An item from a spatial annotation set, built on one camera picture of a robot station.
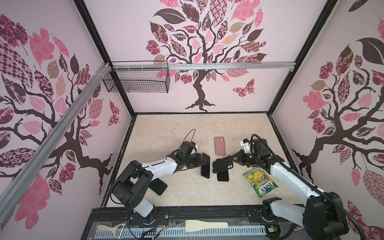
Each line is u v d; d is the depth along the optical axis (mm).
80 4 661
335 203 390
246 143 787
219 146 1006
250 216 737
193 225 712
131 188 440
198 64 942
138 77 949
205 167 874
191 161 759
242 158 735
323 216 400
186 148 709
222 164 876
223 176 852
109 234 697
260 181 830
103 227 710
